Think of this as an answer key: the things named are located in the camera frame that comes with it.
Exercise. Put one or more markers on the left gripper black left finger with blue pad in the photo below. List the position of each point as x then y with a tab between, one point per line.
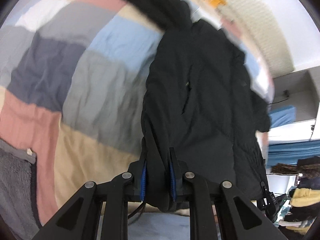
136	190

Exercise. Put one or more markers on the grey fleece garment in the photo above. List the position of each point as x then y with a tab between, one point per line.
16	191

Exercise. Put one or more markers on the cream quilted headboard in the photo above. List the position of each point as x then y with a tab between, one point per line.
261	25

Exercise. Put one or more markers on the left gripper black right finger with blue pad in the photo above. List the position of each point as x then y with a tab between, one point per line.
177	171

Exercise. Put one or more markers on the blue curtain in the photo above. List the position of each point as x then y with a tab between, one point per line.
290	153

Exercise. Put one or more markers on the black jacket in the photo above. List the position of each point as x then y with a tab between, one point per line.
199	105

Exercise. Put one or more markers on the grey wardrobe cabinet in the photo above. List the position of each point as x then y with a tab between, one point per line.
301	90

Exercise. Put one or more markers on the plaid patchwork quilt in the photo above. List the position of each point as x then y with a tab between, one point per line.
73	80

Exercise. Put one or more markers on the blue folded cloth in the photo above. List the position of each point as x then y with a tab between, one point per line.
282	116

